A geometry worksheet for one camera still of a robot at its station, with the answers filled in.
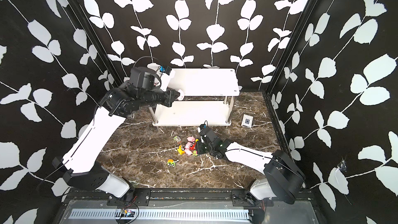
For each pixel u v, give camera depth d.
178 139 0.90
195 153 0.87
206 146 0.71
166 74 0.54
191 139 0.93
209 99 1.17
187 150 0.88
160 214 0.70
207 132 0.64
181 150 0.88
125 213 0.70
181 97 0.65
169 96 0.55
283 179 0.42
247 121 1.01
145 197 0.73
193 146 0.88
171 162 0.84
